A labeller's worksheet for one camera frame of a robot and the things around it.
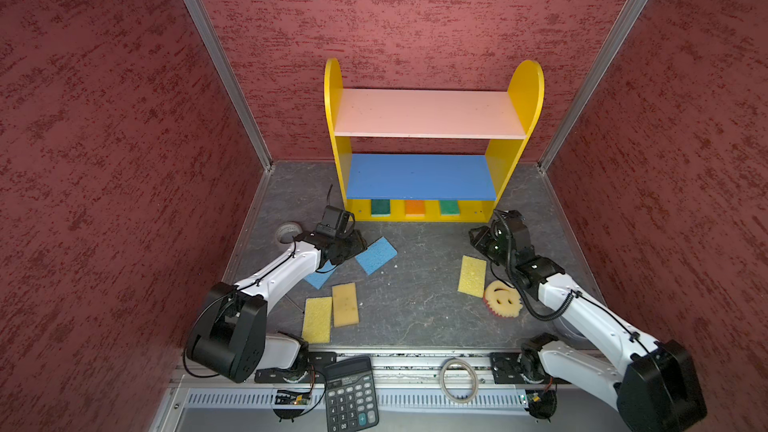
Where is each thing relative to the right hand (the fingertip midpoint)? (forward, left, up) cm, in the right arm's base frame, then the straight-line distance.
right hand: (468, 239), depth 84 cm
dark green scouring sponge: (+21, +26, -11) cm, 35 cm away
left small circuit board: (-35, +49, -15) cm, 62 cm away
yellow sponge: (-18, +44, -12) cm, 49 cm away
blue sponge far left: (-6, +45, -11) cm, 47 cm away
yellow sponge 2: (-6, -2, -12) cm, 14 cm away
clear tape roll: (+10, +57, -9) cm, 59 cm away
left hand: (0, +32, -5) cm, 32 cm away
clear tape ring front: (-36, +4, -13) cm, 38 cm away
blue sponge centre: (+1, +27, -10) cm, 29 cm away
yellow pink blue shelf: (+15, +11, +6) cm, 19 cm away
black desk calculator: (-37, +33, -10) cm, 50 cm away
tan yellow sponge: (-14, +36, -11) cm, 40 cm away
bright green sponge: (+20, +1, -11) cm, 23 cm away
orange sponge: (+20, +13, -12) cm, 27 cm away
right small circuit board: (-37, -13, -14) cm, 42 cm away
